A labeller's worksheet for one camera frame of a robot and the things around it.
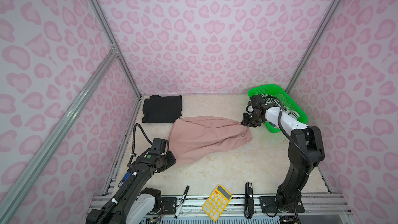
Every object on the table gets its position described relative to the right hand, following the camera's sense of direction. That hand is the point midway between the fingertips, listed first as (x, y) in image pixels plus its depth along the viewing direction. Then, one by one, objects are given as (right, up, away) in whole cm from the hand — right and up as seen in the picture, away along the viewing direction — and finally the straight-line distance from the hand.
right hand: (244, 121), depth 93 cm
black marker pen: (-35, -36, -19) cm, 54 cm away
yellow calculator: (-18, -36, -20) cm, 45 cm away
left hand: (-40, -19, -9) cm, 45 cm away
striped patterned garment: (+26, +12, +14) cm, 32 cm away
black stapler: (-3, -39, -21) cm, 44 cm away
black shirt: (-54, +7, +18) cm, 57 cm away
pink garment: (-31, -10, 0) cm, 33 cm away
